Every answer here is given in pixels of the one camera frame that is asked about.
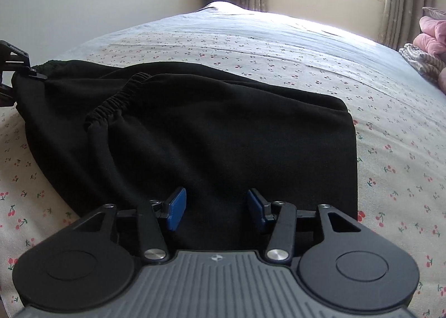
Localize striped cloth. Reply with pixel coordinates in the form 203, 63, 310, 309
399, 43, 446, 76

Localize bed with floral sheet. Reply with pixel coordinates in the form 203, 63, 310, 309
63, 1, 415, 68

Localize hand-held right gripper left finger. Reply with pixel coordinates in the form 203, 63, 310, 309
71, 187, 187, 263

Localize pink quilt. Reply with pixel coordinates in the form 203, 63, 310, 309
412, 6, 446, 96

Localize black pants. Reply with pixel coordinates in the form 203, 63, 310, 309
11, 59, 359, 252

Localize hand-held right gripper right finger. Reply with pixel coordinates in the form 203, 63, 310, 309
246, 189, 363, 264

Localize cherry print bed sheet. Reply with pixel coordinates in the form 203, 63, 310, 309
0, 30, 446, 318

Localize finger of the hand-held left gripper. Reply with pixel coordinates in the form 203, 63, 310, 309
0, 40, 48, 81
0, 81, 17, 107

